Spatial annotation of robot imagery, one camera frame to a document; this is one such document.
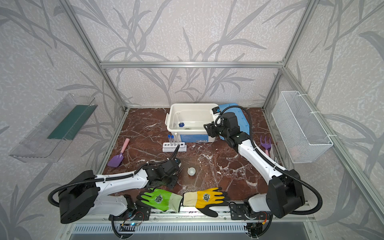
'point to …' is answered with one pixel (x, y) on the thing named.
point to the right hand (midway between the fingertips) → (209, 119)
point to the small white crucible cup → (191, 171)
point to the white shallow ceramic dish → (188, 128)
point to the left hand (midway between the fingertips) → (178, 177)
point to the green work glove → (157, 199)
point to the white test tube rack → (170, 147)
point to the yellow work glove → (203, 199)
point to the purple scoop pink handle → (116, 160)
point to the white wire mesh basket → (303, 138)
